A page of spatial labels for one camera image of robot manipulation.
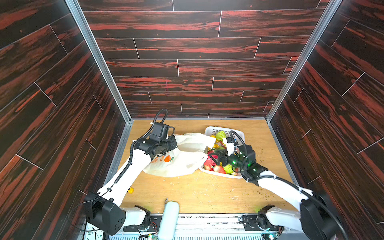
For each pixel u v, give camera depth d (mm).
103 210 381
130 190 839
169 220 723
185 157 710
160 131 576
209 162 839
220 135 952
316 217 407
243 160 629
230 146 713
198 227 730
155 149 531
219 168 821
